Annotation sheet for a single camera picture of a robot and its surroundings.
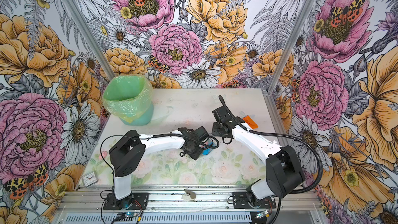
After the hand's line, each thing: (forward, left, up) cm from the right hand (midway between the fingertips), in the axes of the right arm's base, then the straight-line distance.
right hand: (218, 135), depth 86 cm
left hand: (-8, +14, -8) cm, 19 cm away
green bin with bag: (+30, +56, +1) cm, 63 cm away
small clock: (-18, +66, -7) cm, 69 cm away
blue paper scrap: (-6, +7, -7) cm, 11 cm away
